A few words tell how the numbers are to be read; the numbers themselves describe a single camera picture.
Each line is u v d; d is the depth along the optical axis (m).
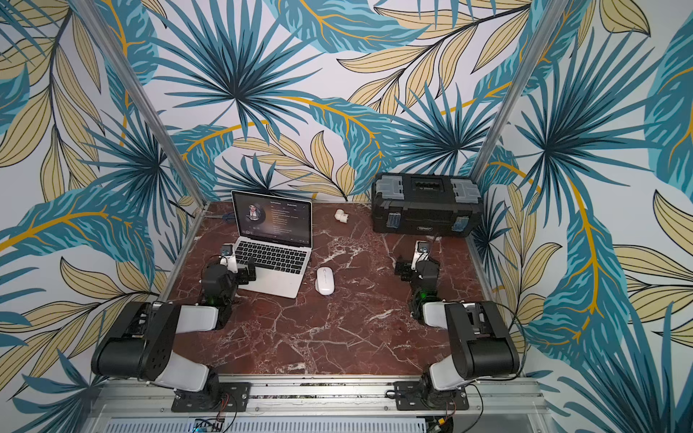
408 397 0.73
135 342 0.44
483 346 0.45
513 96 0.84
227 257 0.78
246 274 0.83
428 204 0.99
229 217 1.12
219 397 0.71
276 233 1.01
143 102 0.85
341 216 1.12
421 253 0.78
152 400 0.74
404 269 0.84
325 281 0.93
